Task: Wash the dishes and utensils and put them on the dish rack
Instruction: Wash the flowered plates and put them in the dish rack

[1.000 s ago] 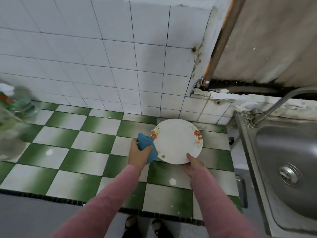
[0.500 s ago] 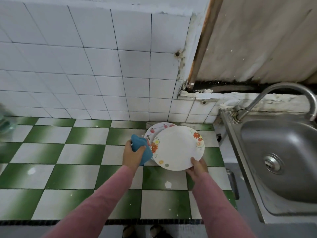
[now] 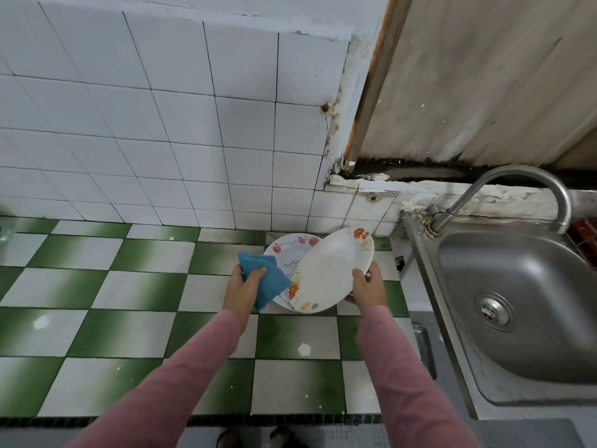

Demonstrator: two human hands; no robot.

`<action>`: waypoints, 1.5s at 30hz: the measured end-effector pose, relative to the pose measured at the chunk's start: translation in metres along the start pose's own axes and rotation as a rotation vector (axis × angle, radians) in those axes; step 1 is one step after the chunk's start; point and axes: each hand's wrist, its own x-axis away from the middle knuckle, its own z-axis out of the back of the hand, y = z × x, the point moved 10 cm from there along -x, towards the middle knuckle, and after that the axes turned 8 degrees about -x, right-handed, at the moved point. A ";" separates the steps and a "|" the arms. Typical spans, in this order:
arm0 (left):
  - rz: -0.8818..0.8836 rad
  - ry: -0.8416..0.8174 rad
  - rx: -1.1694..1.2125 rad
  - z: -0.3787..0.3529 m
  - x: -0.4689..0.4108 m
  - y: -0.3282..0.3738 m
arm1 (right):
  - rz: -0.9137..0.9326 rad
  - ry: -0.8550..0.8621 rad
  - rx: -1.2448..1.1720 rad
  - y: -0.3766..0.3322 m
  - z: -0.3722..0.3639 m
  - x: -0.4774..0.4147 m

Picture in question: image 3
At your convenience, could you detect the person's left hand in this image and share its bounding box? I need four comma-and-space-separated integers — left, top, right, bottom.
222, 265, 267, 319

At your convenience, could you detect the person's right hand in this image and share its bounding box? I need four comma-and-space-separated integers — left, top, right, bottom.
344, 262, 389, 319

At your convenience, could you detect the blue cleaning cloth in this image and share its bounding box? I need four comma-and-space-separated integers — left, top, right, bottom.
238, 251, 290, 313

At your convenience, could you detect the white plate with orange flowers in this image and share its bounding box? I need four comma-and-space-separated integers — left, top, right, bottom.
287, 227, 375, 314

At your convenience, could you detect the person's left forearm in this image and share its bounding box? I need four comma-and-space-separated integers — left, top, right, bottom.
67, 309, 256, 448

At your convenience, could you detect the person's right forearm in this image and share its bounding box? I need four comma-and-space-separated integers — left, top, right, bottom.
355, 305, 473, 448

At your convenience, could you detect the white plate with red flowers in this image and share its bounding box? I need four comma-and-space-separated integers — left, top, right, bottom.
262, 233, 321, 310

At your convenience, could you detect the round sink drain strainer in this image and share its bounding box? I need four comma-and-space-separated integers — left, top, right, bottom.
475, 293, 516, 333

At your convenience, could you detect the stainless steel sink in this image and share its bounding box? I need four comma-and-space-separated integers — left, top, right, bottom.
400, 211, 597, 421

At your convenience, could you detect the person's right shoe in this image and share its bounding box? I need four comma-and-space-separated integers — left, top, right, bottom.
269, 426, 297, 448

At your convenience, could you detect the curved steel faucet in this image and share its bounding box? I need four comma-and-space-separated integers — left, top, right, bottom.
427, 165, 573, 236

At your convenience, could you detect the red plastic crate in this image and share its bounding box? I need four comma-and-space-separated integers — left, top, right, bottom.
566, 218, 597, 267

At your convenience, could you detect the weathered white board panel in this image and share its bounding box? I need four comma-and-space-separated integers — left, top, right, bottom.
359, 0, 597, 172

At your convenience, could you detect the wooden frame post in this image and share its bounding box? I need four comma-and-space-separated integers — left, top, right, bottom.
343, 0, 415, 176

